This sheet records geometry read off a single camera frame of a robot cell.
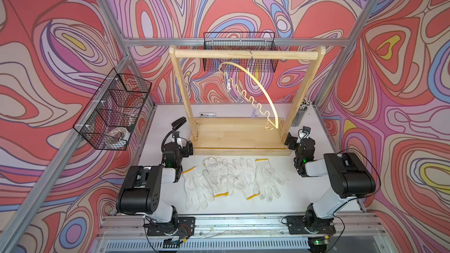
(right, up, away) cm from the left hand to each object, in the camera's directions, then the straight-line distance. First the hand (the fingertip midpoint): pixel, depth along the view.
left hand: (183, 141), depth 94 cm
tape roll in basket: (-21, +5, -23) cm, 31 cm away
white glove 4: (+44, -18, -7) cm, 48 cm away
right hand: (+63, +2, +2) cm, 63 cm away
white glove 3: (+32, -16, -7) cm, 36 cm away
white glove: (+10, -22, -11) cm, 27 cm away
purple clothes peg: (+35, +14, -20) cm, 43 cm away
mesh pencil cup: (+66, +18, +2) cm, 69 cm away
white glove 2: (+19, -16, -7) cm, 26 cm away
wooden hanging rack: (+36, +1, +11) cm, 37 cm away
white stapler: (+11, +15, +18) cm, 26 cm away
